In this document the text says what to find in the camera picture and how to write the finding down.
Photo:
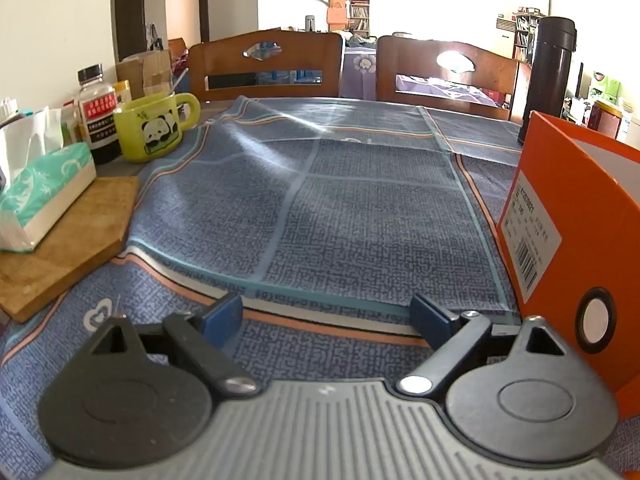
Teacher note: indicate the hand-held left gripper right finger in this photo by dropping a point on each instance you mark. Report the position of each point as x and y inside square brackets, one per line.
[430, 317]

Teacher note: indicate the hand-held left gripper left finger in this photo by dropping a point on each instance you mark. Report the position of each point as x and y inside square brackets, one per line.
[222, 317]

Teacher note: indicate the orange cardboard box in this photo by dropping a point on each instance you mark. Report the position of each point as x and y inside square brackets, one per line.
[575, 185]

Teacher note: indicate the blue patterned tablecloth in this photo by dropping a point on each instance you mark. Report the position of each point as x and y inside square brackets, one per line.
[350, 210]

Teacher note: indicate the wooden board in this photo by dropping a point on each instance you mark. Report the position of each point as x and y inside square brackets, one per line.
[75, 240]

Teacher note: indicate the green panda mug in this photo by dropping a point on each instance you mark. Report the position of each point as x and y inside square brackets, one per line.
[150, 130]

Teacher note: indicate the teal tissue pack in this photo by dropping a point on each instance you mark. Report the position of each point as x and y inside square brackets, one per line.
[45, 185]

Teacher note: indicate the glass bottle with black cap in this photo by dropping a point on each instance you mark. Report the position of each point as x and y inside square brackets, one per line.
[97, 115]

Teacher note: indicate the yellow packet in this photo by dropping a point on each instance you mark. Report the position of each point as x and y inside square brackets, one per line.
[122, 91]

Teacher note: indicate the purple floral cloth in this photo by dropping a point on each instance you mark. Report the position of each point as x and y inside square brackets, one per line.
[360, 72]

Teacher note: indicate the wooden chair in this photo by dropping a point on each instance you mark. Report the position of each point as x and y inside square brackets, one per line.
[415, 60]
[225, 60]

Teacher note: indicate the black thermos bottle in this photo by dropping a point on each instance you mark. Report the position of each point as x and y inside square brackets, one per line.
[547, 85]

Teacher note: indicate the red canister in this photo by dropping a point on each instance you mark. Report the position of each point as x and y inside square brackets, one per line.
[605, 117]

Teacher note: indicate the green storage box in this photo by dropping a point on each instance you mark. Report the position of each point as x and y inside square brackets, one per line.
[606, 87]

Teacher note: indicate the white standing air conditioner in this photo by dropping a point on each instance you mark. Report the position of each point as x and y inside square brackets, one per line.
[504, 32]

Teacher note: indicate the bookshelf with books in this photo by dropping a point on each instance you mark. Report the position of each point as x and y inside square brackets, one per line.
[525, 30]
[359, 10]

